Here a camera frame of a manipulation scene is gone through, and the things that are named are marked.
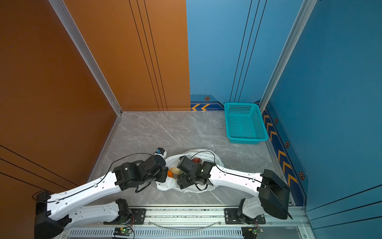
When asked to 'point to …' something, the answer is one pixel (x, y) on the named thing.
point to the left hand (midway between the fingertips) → (169, 170)
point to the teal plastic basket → (245, 123)
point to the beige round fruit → (175, 171)
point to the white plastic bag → (171, 161)
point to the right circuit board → (249, 232)
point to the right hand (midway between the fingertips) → (181, 181)
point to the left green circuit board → (124, 231)
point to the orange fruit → (170, 174)
